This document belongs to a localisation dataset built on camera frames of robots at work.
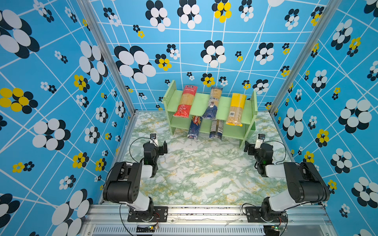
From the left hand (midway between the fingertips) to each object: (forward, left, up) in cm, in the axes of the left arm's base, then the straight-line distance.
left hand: (159, 140), depth 94 cm
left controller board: (-46, +1, -9) cm, 47 cm away
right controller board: (-46, -60, -8) cm, 76 cm away
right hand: (0, -63, -1) cm, 63 cm away
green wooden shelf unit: (+18, -9, +20) cm, 28 cm away
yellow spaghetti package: (+5, -46, +23) cm, 51 cm away
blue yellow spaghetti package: (+2, -32, +23) cm, 39 cm away
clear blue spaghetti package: (+3, -36, +8) cm, 37 cm away
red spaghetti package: (+19, -19, +22) cm, 35 cm away
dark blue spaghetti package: (+4, -23, +9) cm, 25 cm away
